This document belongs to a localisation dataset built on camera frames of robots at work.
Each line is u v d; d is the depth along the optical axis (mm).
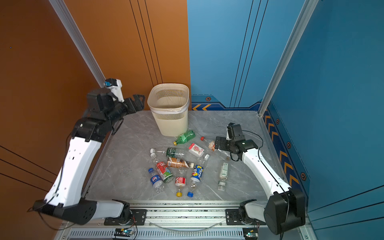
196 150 939
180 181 802
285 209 395
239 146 563
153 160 936
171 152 910
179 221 726
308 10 699
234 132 623
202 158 911
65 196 375
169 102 1068
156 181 796
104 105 463
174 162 870
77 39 795
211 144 943
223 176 830
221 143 739
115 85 547
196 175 825
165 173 827
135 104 577
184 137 992
